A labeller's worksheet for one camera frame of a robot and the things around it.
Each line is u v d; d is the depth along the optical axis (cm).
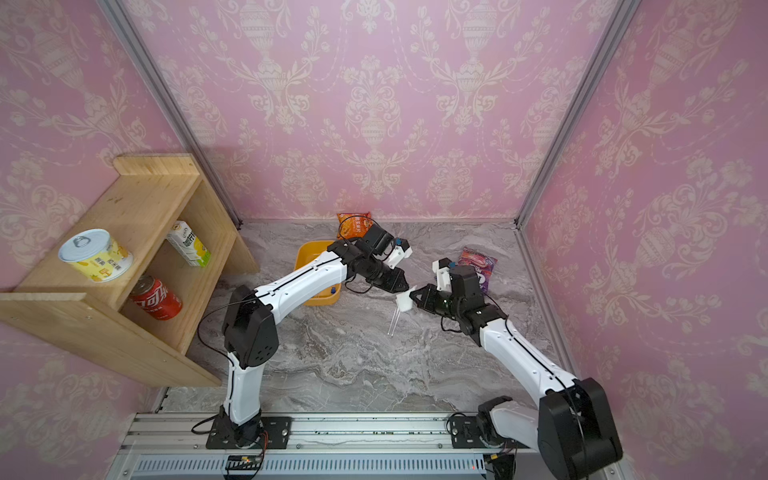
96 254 50
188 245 75
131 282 54
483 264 104
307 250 106
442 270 77
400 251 79
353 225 116
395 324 94
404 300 82
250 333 50
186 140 94
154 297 65
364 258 66
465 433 73
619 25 70
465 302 64
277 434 74
